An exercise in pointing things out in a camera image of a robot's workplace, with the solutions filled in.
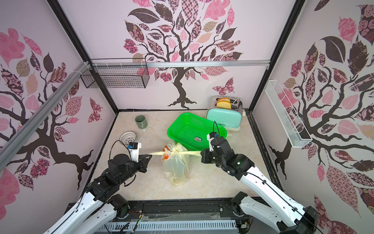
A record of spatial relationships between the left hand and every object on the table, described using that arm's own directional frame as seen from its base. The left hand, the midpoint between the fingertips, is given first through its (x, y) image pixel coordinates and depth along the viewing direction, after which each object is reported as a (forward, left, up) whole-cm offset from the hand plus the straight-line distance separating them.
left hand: (149, 158), depth 74 cm
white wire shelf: (+11, -78, +8) cm, 79 cm away
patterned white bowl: (+24, +23, -14) cm, 36 cm away
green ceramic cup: (+35, +15, -11) cm, 39 cm away
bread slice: (+44, -46, +3) cm, 63 cm away
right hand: (+1, -28, +1) cm, 28 cm away
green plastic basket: (+30, -23, -17) cm, 42 cm away
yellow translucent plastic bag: (-4, -15, +3) cm, 16 cm away
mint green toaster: (+35, -48, 0) cm, 59 cm away
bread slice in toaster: (+39, -45, +2) cm, 60 cm away
